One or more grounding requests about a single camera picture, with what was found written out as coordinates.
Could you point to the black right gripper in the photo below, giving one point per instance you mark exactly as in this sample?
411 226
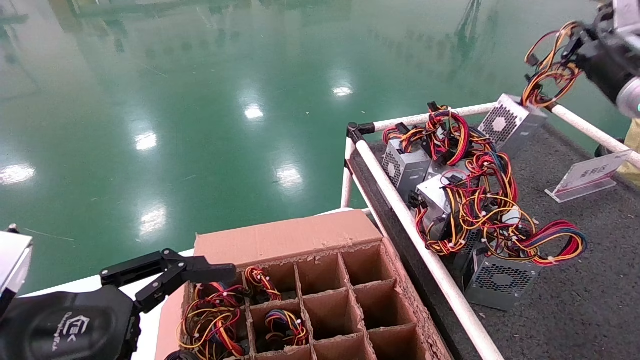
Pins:
610 55

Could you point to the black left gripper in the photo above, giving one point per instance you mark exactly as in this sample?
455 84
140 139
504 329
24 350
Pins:
75 330

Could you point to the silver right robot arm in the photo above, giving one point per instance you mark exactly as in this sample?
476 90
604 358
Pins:
631 97

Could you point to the brown cardboard divider box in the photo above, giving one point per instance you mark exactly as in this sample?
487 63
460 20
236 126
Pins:
285 240

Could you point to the black rounded object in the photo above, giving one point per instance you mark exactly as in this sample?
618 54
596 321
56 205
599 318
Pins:
182 356

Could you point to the black caster wheel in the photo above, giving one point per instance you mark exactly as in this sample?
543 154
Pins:
607 149

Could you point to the pale yellow cloth object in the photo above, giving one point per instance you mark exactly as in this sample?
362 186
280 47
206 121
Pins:
634 145

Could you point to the clear acrylic label sign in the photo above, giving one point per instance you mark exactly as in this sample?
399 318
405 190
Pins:
590 175

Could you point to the grey power supply mesh side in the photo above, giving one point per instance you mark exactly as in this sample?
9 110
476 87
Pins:
407 170

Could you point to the power supply black mesh grille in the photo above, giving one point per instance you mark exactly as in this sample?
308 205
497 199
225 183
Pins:
500 285

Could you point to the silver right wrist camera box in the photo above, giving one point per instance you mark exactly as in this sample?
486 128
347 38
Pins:
629 15

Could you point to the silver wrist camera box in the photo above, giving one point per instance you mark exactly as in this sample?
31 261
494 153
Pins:
629 15
12 260

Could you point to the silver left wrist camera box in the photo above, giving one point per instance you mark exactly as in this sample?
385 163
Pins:
12 260

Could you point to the white pipe cart frame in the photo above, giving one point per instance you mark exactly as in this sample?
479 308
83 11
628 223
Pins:
385 180

